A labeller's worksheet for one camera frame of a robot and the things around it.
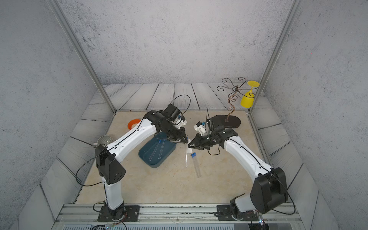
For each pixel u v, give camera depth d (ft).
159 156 3.07
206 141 2.21
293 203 1.30
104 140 3.26
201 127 2.44
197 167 2.92
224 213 2.35
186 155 3.12
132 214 2.39
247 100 3.25
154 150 3.15
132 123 3.55
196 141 2.25
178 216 2.38
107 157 1.54
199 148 2.26
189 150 2.47
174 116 2.17
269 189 1.33
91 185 1.56
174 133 2.24
